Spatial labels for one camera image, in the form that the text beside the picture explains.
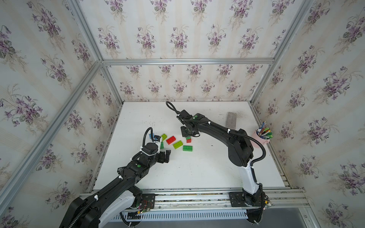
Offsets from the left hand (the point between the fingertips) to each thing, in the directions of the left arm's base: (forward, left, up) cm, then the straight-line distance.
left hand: (164, 150), depth 84 cm
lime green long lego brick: (+13, +2, -7) cm, 15 cm away
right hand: (+12, -15, 0) cm, 19 cm away
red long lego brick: (+10, -3, -7) cm, 13 cm away
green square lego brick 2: (+10, -15, -3) cm, 18 cm away
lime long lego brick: (+7, -8, -6) cm, 12 cm away
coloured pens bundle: (+11, -64, +3) cm, 65 cm away
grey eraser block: (+26, -48, -4) cm, 55 cm away
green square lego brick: (+7, +3, -8) cm, 11 cm away
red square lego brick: (+9, -15, -6) cm, 19 cm away
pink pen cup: (+8, -58, +3) cm, 59 cm away
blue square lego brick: (0, +6, +15) cm, 17 cm away
